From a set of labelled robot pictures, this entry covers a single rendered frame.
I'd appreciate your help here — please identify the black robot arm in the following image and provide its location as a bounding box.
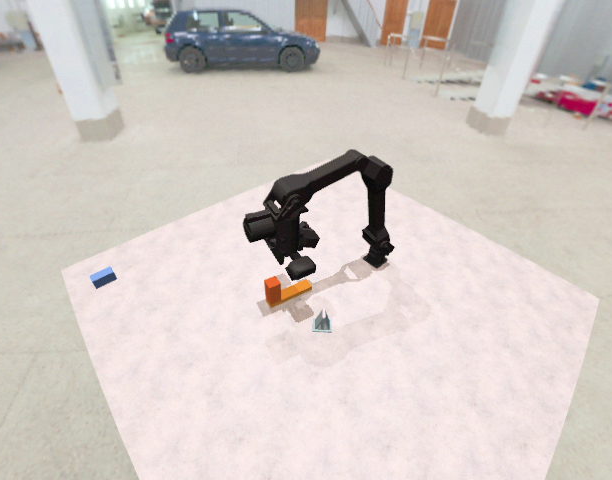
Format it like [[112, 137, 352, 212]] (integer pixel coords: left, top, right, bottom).
[[242, 149, 395, 269]]

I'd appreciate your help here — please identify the orange rectangular bar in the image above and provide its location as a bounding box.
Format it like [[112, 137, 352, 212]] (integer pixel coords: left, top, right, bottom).
[[264, 276, 312, 308]]

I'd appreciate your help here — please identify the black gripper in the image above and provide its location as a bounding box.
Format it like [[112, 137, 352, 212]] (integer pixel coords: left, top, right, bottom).
[[264, 230, 316, 281]]

